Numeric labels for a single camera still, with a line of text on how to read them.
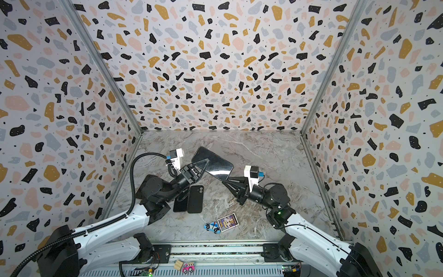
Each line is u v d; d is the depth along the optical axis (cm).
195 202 90
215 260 73
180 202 86
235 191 62
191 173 60
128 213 51
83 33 75
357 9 72
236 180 62
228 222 81
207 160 63
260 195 60
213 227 80
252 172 56
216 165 63
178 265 70
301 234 51
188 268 69
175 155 62
